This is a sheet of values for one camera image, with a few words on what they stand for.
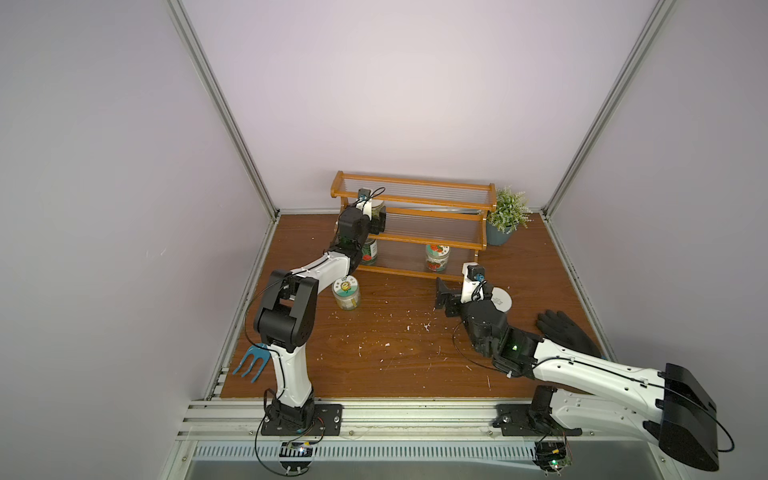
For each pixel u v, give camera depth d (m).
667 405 0.41
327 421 0.73
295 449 0.72
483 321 0.53
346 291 0.88
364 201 0.79
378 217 0.84
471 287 0.62
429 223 0.97
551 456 0.69
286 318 0.51
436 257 0.95
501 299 0.84
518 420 0.73
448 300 0.67
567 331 0.85
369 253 0.98
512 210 0.96
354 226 0.71
